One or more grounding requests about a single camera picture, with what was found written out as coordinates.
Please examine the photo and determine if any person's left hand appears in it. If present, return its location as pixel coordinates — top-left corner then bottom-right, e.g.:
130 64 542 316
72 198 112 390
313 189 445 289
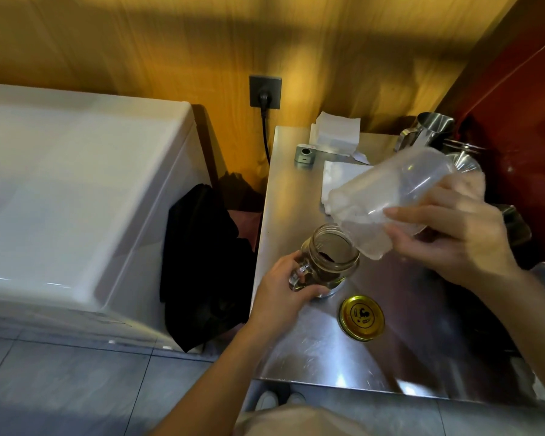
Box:
249 250 330 328

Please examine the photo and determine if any person's right hand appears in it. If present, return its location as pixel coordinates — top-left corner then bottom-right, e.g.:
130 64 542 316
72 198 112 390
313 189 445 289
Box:
383 171 523 289

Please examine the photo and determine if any clear glass jar with handle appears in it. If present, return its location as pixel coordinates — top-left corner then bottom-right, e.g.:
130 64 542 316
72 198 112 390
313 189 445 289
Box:
288 223 361 299

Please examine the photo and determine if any gold metal lid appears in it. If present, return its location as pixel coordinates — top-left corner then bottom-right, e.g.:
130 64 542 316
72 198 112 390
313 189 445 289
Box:
337 294 386 343

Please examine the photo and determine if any clear plastic measuring jug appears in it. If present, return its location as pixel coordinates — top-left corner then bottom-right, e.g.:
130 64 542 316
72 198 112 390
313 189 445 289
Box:
326 145 457 261

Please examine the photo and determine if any person's left forearm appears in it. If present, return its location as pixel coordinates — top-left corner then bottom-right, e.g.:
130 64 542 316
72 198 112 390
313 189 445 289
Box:
150 317 287 436

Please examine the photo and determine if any steel pot with funnel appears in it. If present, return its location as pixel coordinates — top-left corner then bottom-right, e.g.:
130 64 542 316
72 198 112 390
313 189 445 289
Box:
444 149 482 174

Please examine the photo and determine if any dark steel pitcher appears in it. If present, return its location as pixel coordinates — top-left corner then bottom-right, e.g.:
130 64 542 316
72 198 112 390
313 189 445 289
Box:
497 203 532 248

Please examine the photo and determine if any black cloth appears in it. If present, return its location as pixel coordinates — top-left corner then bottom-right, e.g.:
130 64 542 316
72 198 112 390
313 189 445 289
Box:
159 183 257 354

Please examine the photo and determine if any maroon bin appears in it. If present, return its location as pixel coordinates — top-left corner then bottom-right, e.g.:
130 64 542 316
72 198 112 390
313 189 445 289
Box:
226 209 262 253

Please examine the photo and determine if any steel rimmed round container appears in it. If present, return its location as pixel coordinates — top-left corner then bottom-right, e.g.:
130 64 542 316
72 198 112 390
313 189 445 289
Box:
443 139 484 155

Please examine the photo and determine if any shiny steel milk pitcher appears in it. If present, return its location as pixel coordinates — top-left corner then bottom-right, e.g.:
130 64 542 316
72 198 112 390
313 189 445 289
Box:
395 111 455 153

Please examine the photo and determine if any red coffee machine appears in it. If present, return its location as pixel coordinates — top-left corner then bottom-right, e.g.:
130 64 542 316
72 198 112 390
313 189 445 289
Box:
435 0 545 282

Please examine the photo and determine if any flat white napkin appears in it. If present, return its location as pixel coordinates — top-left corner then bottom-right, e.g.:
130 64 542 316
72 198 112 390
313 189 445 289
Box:
320 160 373 216

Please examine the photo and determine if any small grey cube device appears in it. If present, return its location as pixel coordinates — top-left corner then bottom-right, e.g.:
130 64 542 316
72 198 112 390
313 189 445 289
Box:
294 143 317 166

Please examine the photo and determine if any crumpled white paper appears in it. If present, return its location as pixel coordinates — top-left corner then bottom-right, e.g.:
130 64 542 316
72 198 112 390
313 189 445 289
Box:
510 356 545 405

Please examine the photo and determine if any folded white paper stack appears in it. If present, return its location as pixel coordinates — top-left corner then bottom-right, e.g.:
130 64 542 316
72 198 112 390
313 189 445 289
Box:
308 111 369 165

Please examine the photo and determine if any white chest freezer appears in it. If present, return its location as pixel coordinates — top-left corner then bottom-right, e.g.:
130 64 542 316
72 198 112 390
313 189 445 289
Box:
0 82 212 352

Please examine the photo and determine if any black plug with cable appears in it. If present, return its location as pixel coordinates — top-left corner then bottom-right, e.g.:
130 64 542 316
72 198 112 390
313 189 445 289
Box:
257 90 273 165

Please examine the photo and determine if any dark grey wall socket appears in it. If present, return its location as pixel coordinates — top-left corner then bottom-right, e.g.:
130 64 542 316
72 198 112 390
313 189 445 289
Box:
248 74 283 110

